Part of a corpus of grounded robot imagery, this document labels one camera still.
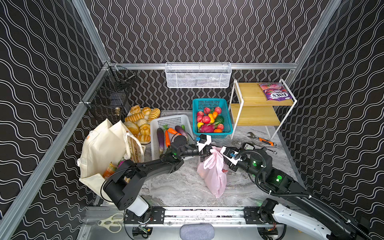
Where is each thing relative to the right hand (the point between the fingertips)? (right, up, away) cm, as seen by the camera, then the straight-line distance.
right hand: (223, 148), depth 70 cm
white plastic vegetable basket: (-30, +14, +36) cm, 49 cm away
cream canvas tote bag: (-61, +1, +9) cm, 61 cm away
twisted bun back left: (-60, +23, +47) cm, 79 cm away
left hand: (0, 0, -3) cm, 3 cm away
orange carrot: (-33, +7, +36) cm, 49 cm away
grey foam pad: (-13, -37, -3) cm, 40 cm away
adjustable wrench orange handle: (+27, +4, +34) cm, 44 cm away
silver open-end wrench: (+37, -6, +28) cm, 47 cm away
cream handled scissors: (-53, -36, +2) cm, 65 cm away
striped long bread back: (-58, +17, +42) cm, 74 cm away
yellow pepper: (0, +15, +39) cm, 41 cm away
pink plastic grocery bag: (-5, -10, -1) cm, 12 cm away
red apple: (-5, +15, +36) cm, 40 cm away
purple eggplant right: (-24, +8, +35) cm, 43 cm away
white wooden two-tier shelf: (+22, +22, +10) cm, 32 cm away
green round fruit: (+5, +16, +37) cm, 41 cm away
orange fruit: (+2, +19, +42) cm, 46 cm away
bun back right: (-51, +23, +47) cm, 72 cm away
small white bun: (-52, +14, +39) cm, 67 cm away
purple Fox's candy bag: (+30, +29, +10) cm, 43 cm away
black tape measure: (+22, -3, +27) cm, 35 cm away
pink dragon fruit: (-5, +9, +30) cm, 32 cm away
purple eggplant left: (-36, +5, +31) cm, 48 cm away
